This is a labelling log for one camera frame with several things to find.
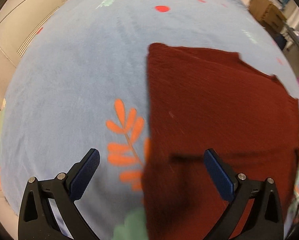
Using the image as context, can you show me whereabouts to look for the light blue patterned bedspread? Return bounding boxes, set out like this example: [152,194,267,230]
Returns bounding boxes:
[0,0,299,239]

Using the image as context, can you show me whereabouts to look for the dark red knit sweater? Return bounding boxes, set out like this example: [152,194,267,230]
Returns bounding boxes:
[141,43,299,239]

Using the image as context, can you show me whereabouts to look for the brown cardboard box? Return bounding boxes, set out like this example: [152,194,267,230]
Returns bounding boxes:
[248,0,287,33]

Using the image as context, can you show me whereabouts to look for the beige wardrobe doors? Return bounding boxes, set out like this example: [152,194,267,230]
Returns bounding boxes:
[0,0,67,66]

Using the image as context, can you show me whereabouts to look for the dark blue bag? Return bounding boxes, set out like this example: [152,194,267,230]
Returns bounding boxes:
[274,34,287,51]

